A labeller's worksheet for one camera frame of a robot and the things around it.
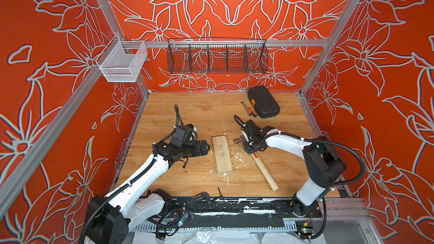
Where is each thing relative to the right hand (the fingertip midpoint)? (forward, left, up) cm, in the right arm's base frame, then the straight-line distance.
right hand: (248, 145), depth 91 cm
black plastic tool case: (+28, -13, +4) cm, 31 cm away
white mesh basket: (+29, +72, +32) cm, 84 cm away
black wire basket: (+45, +26, +28) cm, 59 cm away
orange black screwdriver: (+23, -5, 0) cm, 24 cm away
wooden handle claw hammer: (-18, -8, +1) cm, 20 cm away
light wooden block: (-8, +14, +2) cm, 16 cm away
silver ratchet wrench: (+28, -1, -1) cm, 28 cm away
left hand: (-7, +24, +11) cm, 27 cm away
